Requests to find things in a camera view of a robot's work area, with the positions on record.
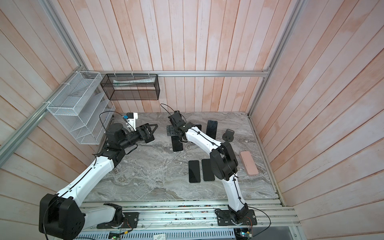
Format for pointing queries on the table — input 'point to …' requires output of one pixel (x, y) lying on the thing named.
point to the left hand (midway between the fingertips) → (155, 129)
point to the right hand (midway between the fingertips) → (174, 128)
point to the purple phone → (177, 145)
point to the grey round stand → (228, 136)
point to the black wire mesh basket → (131, 86)
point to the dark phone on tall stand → (211, 129)
